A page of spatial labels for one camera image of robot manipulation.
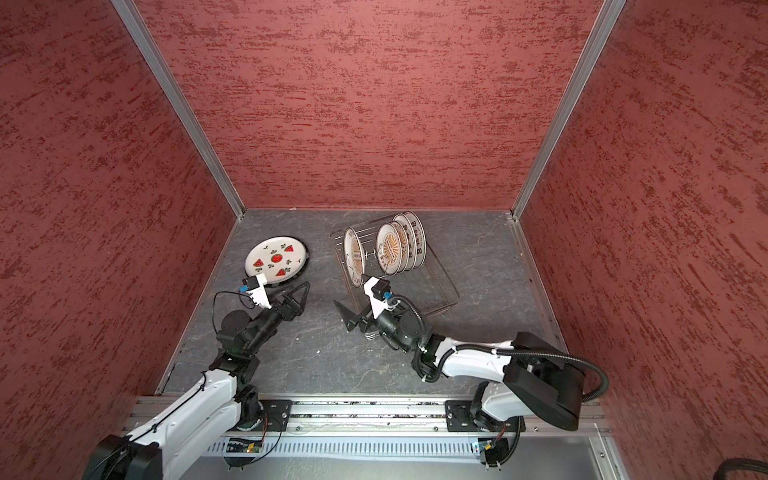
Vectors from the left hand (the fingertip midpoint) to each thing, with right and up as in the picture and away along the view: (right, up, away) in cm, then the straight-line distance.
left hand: (305, 291), depth 80 cm
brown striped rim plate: (-6, +8, +23) cm, 25 cm away
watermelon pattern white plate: (-17, +7, +23) cm, 29 cm away
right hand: (+14, +1, -9) cm, 16 cm away
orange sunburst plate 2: (+28, +13, +8) cm, 32 cm away
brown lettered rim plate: (+11, +8, +19) cm, 23 cm away
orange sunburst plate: (+23, +11, +18) cm, 31 cm away
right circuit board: (+49, -37, -10) cm, 62 cm away
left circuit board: (-13, -37, -8) cm, 40 cm away
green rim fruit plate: (+28, +21, +15) cm, 38 cm away
